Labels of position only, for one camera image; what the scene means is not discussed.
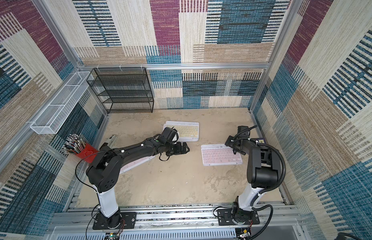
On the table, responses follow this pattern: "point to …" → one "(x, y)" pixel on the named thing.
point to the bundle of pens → (74, 144)
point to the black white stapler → (111, 140)
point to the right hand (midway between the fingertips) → (234, 147)
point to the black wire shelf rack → (122, 89)
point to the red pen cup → (87, 150)
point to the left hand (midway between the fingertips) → (185, 151)
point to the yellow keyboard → (187, 131)
